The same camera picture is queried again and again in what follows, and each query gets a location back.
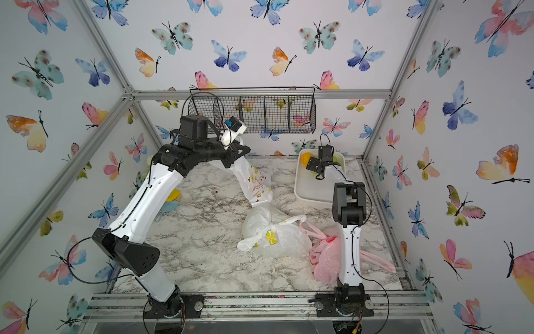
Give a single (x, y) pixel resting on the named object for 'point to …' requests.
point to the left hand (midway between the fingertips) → (248, 146)
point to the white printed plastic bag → (256, 186)
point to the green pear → (334, 159)
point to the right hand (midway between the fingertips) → (318, 161)
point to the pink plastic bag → (325, 257)
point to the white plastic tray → (310, 191)
